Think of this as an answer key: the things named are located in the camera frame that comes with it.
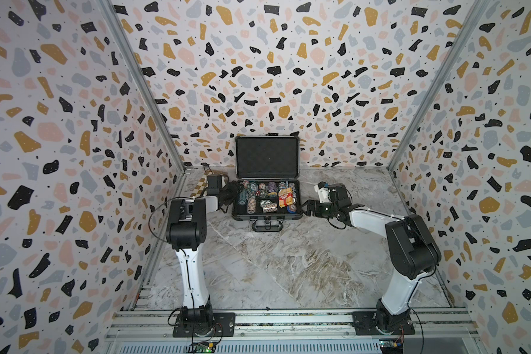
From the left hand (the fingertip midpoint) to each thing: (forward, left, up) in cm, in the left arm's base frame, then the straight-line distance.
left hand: (246, 187), depth 107 cm
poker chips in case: (-3, -11, -2) cm, 12 cm away
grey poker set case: (+11, -11, +2) cm, 16 cm away
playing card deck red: (-5, -19, -1) cm, 19 cm away
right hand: (-14, -28, +3) cm, 32 cm away
